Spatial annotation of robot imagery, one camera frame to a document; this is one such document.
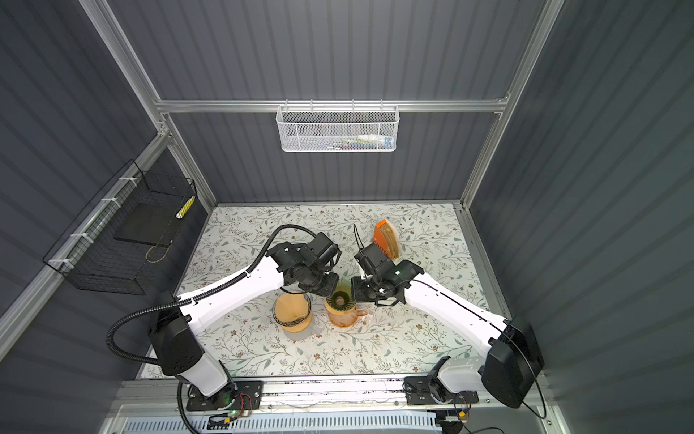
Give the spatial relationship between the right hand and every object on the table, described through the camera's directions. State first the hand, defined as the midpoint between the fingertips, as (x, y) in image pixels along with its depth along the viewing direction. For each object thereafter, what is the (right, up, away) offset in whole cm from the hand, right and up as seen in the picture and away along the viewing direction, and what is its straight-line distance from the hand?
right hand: (355, 295), depth 79 cm
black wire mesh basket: (-64, +16, -6) cm, 67 cm away
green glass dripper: (-5, -3, +6) cm, 8 cm away
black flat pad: (-59, +21, -1) cm, 63 cm away
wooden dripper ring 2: (-15, -8, -2) cm, 17 cm away
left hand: (-7, +2, 0) cm, 7 cm away
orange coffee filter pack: (+12, +17, +20) cm, 29 cm away
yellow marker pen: (-53, +25, +2) cm, 58 cm away
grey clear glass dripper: (-19, -6, -6) cm, 21 cm away
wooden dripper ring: (-7, -5, 0) cm, 8 cm away
